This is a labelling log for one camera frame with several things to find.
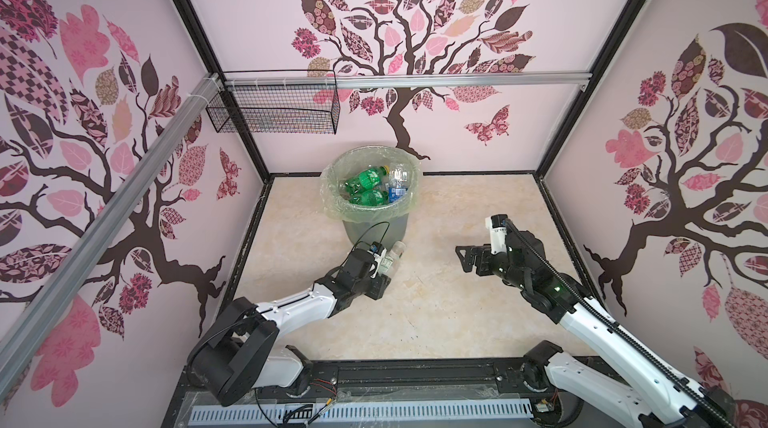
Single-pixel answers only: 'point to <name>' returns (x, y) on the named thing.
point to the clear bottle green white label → (395, 253)
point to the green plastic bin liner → (347, 162)
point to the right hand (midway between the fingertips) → (471, 244)
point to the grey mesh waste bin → (362, 234)
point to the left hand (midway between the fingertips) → (381, 280)
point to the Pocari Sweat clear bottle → (398, 181)
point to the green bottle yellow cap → (366, 180)
